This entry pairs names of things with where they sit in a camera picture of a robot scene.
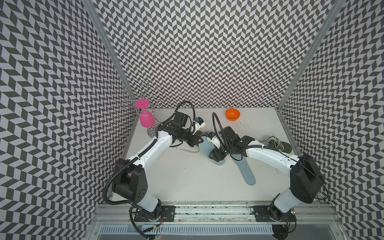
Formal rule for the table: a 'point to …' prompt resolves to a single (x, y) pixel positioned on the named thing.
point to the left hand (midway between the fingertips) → (201, 141)
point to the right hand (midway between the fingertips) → (214, 155)
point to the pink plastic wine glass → (147, 118)
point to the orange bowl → (232, 114)
